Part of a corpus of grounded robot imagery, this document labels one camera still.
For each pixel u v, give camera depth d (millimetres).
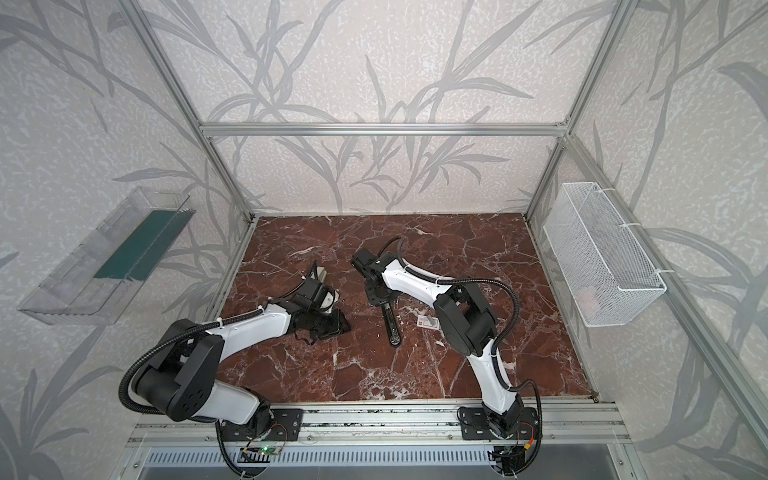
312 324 751
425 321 912
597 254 638
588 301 731
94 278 642
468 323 525
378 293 832
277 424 728
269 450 703
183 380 433
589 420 758
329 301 764
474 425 735
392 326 888
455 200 1219
